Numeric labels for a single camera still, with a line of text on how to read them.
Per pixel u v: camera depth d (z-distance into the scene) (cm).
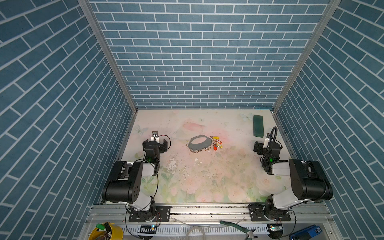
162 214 74
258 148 88
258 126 110
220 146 99
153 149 70
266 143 84
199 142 102
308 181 46
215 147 99
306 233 67
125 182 46
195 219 74
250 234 70
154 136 79
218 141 102
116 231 69
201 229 71
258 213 74
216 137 105
